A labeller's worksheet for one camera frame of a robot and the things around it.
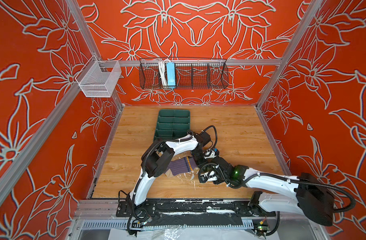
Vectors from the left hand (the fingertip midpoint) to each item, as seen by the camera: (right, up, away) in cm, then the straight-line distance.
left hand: (205, 168), depth 86 cm
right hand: (+2, +1, -1) cm, 3 cm away
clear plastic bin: (-67, +55, +8) cm, 87 cm away
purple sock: (-14, +1, +2) cm, 14 cm away
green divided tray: (-20, +25, +15) cm, 36 cm away
